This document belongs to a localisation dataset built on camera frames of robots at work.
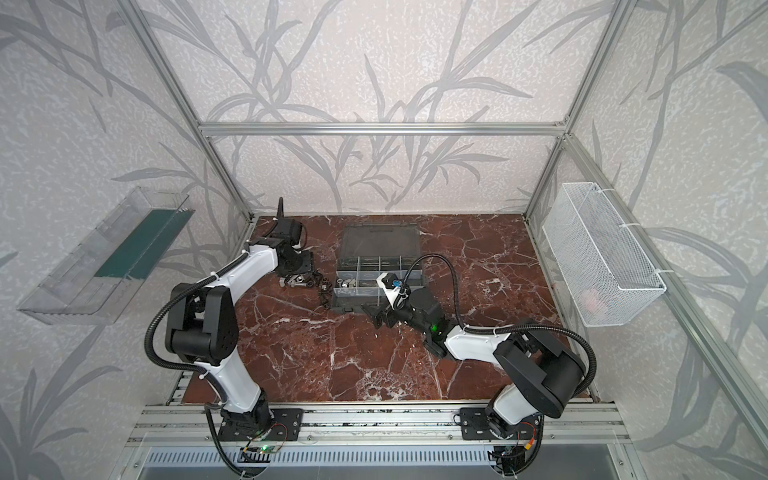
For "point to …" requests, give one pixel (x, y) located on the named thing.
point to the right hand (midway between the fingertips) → (375, 285)
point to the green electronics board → (267, 448)
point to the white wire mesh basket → (600, 261)
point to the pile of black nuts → (325, 288)
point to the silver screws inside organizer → (351, 282)
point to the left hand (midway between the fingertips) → (307, 256)
